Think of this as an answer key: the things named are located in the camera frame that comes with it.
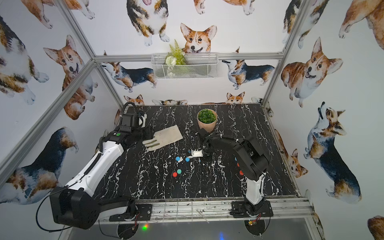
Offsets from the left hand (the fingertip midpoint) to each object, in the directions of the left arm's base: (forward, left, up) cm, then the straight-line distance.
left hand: (152, 127), depth 82 cm
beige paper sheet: (+5, -1, -19) cm, 20 cm away
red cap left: (-19, -11, -20) cm, 30 cm away
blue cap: (-9, -12, -20) cm, 25 cm away
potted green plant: (+13, -31, -9) cm, 35 cm away
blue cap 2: (-10, -18, -20) cm, 29 cm away
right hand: (-9, -27, -19) cm, 35 cm away
